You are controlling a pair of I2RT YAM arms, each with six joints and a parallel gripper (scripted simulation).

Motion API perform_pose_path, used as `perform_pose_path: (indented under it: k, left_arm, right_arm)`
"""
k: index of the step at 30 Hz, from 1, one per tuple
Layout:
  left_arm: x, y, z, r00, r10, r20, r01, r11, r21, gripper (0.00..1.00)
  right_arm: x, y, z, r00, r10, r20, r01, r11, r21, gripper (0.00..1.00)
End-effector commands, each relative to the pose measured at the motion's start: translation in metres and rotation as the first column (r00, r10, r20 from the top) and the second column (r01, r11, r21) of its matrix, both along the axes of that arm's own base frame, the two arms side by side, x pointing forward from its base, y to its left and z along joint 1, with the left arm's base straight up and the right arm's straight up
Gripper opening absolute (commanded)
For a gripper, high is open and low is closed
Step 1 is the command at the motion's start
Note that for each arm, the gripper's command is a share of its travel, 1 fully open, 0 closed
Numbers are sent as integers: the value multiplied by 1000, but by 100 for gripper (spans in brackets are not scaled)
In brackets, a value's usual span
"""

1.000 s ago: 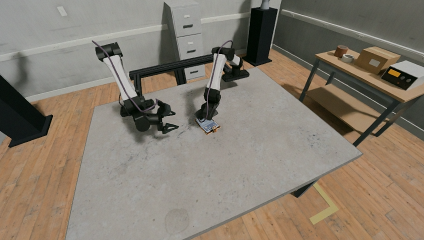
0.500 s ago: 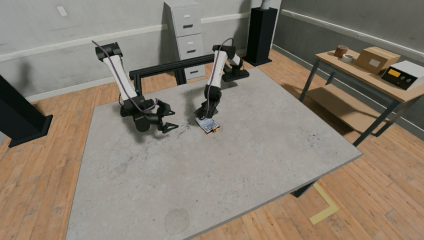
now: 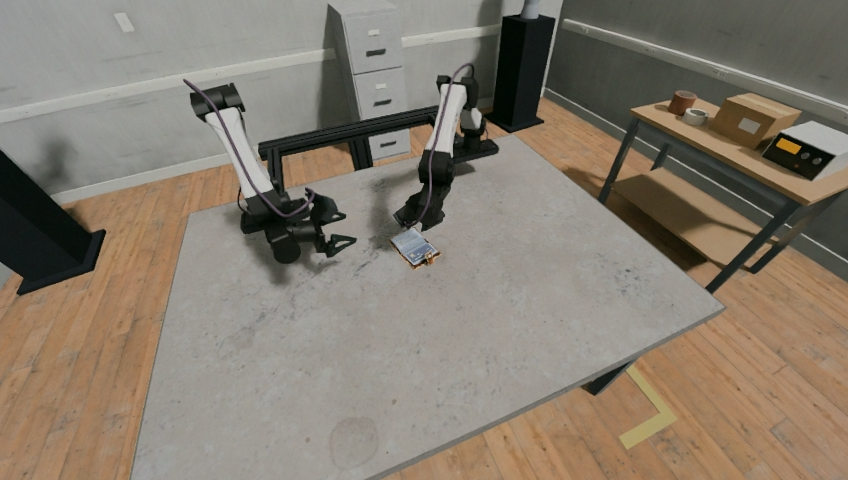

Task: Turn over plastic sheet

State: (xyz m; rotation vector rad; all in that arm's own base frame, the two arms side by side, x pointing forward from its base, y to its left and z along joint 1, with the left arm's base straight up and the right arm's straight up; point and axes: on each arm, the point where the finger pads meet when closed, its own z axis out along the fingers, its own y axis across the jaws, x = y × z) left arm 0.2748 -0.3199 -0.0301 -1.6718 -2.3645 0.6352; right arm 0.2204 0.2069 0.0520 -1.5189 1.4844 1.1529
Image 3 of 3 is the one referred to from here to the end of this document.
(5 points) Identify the clear plastic sleeve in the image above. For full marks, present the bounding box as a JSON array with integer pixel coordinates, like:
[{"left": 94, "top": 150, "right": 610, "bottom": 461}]
[{"left": 391, "top": 227, "right": 426, "bottom": 252}]

